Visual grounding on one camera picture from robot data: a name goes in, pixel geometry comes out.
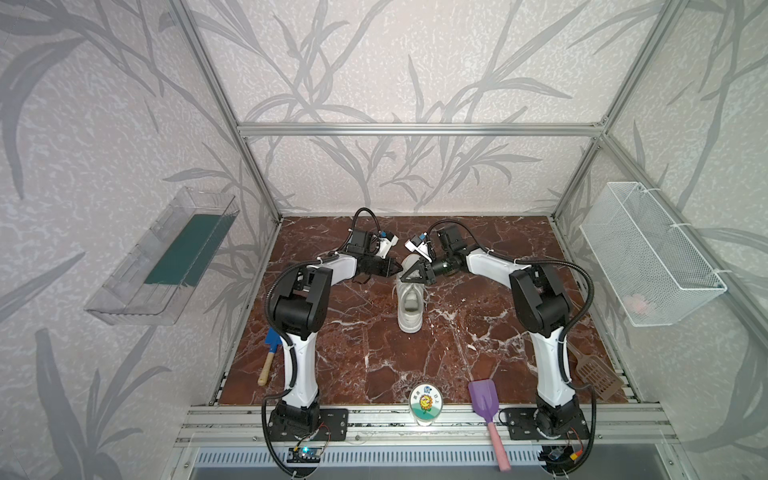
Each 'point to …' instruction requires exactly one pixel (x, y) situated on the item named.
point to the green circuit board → (304, 454)
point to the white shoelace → (415, 286)
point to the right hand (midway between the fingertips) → (405, 271)
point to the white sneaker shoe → (410, 298)
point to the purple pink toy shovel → (484, 396)
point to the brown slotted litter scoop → (603, 380)
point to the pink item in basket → (635, 303)
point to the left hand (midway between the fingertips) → (404, 259)
